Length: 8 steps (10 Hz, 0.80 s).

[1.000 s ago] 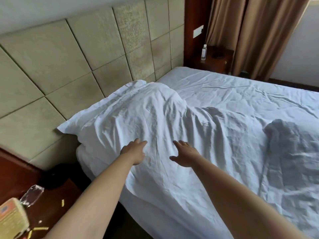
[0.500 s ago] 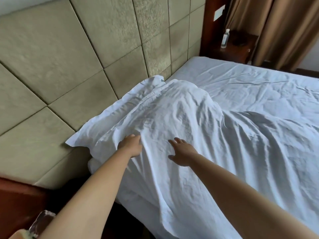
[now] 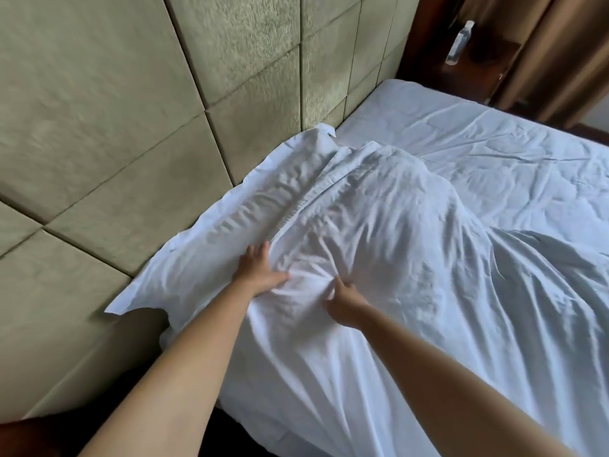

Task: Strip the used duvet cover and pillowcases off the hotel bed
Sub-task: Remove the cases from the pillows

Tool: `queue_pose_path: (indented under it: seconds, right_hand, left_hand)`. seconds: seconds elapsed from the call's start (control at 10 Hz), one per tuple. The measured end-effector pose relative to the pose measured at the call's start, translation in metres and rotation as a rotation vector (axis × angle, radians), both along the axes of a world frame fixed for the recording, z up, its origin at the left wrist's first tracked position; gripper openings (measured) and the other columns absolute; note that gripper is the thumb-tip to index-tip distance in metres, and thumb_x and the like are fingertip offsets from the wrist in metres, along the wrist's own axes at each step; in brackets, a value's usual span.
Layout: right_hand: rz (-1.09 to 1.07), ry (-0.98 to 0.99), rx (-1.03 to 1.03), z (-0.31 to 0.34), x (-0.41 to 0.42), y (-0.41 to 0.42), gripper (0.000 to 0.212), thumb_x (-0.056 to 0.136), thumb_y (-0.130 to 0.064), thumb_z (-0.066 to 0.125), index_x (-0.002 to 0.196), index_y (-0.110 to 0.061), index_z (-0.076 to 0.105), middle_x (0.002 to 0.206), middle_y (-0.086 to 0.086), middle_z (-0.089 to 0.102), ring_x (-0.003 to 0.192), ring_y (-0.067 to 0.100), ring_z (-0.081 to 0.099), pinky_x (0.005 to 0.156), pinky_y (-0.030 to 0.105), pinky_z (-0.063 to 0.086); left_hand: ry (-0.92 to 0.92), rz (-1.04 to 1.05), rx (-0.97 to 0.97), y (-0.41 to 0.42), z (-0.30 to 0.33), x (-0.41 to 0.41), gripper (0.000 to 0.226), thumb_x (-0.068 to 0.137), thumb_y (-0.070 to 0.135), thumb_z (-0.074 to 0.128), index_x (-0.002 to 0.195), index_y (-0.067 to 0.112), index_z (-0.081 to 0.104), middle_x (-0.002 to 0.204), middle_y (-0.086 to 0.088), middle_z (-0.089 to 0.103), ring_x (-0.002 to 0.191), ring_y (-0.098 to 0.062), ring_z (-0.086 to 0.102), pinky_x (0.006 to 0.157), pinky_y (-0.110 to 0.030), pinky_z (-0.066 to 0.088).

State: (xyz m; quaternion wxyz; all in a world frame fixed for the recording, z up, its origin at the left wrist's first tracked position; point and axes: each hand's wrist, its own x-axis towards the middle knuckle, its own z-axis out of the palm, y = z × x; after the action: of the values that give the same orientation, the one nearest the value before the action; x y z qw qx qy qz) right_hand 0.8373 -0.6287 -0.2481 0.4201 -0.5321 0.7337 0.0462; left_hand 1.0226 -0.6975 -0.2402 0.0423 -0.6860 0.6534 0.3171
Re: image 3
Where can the beige padded headboard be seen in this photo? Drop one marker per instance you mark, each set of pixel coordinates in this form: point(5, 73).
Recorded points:
point(119, 114)

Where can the person's right forearm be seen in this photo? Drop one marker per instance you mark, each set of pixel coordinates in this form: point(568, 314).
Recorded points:
point(466, 390)

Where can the white bed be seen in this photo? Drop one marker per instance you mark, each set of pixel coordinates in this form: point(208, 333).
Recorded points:
point(499, 152)

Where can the beige curtain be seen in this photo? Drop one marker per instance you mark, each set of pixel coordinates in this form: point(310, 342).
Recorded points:
point(556, 57)

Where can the white duvet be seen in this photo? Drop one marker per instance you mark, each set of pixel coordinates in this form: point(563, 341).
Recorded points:
point(404, 256)

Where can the person's left forearm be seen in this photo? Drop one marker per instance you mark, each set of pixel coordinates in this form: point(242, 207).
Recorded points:
point(176, 380)

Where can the person's right hand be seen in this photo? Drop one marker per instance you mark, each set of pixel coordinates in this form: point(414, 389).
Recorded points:
point(348, 306)

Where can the clear water bottle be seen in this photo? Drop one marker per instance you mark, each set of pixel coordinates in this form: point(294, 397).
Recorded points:
point(459, 45)

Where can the person's left hand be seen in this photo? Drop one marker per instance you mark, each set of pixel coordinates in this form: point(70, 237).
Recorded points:
point(259, 273)

